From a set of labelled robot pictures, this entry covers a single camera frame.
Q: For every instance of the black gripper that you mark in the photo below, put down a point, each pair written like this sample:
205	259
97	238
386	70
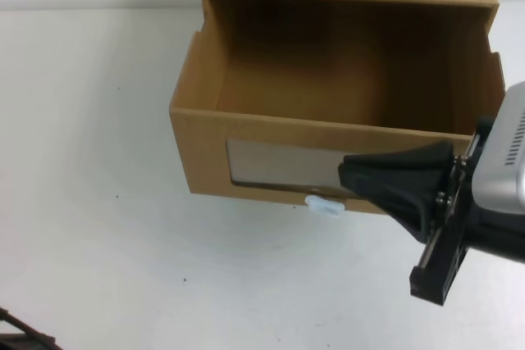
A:
409	186

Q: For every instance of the white drawer handle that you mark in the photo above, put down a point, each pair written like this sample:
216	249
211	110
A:
324	207

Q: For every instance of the cardboard shoebox drawer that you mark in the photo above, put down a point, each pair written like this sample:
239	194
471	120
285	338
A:
273	93

